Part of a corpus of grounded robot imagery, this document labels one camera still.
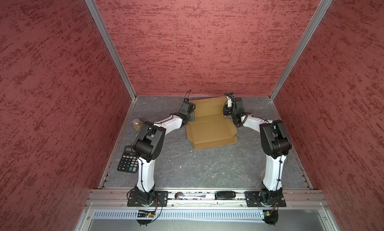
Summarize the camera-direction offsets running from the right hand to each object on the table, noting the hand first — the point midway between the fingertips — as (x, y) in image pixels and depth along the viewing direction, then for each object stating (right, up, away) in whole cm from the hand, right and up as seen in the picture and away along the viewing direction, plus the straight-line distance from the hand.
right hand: (223, 108), depth 103 cm
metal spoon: (-28, -46, -27) cm, 60 cm away
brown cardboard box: (-9, -14, +3) cm, 17 cm away
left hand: (-24, -6, -2) cm, 25 cm away
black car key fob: (-4, -45, -29) cm, 54 cm away
